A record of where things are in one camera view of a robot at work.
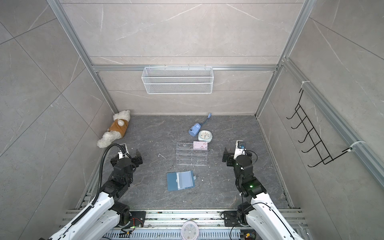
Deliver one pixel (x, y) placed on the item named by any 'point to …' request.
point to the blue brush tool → (194, 130)
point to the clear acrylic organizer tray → (193, 153)
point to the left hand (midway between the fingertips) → (127, 150)
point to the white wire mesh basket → (178, 80)
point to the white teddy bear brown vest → (117, 129)
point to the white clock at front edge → (190, 230)
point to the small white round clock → (205, 135)
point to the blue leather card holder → (180, 180)
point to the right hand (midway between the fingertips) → (234, 147)
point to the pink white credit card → (200, 145)
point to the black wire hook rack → (325, 157)
